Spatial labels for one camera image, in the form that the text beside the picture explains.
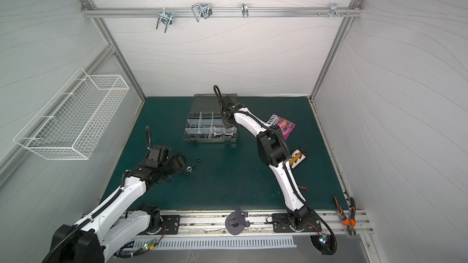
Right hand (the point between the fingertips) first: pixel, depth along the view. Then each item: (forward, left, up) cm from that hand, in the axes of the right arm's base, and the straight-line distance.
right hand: (235, 116), depth 103 cm
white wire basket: (-27, +59, +26) cm, 70 cm away
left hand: (-28, +23, 0) cm, 36 cm away
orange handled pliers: (-49, -52, -6) cm, 72 cm away
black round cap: (-52, -4, -5) cm, 52 cm away
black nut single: (-25, +17, -5) cm, 31 cm away
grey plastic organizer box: (-2, +18, -4) cm, 18 cm away
